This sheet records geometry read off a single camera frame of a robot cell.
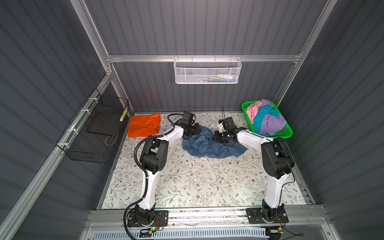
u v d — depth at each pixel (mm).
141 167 550
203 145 963
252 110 1075
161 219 722
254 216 731
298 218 738
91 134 732
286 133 1011
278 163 523
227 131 821
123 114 824
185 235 771
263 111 1084
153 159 580
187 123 819
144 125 1086
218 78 917
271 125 1061
